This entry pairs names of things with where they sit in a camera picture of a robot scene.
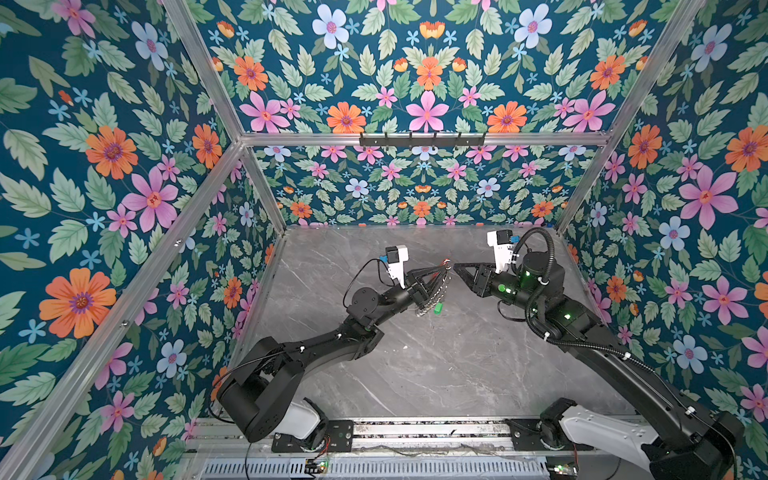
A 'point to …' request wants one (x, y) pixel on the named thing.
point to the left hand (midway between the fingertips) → (449, 268)
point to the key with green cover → (438, 308)
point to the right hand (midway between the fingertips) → (458, 264)
